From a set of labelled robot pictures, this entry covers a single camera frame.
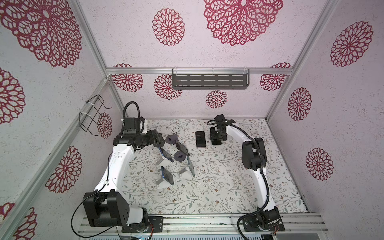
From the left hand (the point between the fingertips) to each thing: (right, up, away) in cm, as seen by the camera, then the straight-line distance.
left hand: (154, 140), depth 82 cm
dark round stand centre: (+12, -12, +17) cm, 24 cm away
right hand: (+37, +2, +26) cm, 45 cm away
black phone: (+37, -3, +22) cm, 43 cm away
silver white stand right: (+16, -20, +8) cm, 27 cm away
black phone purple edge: (+27, -1, +24) cm, 36 cm away
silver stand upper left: (+3, -14, +12) cm, 19 cm away
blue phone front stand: (+5, -23, +12) cm, 26 cm away
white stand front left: (+3, -25, +3) cm, 26 cm away
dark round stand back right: (+7, 0, +22) cm, 23 cm away
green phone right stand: (+20, -17, +12) cm, 29 cm away
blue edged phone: (+3, -11, +21) cm, 24 cm away
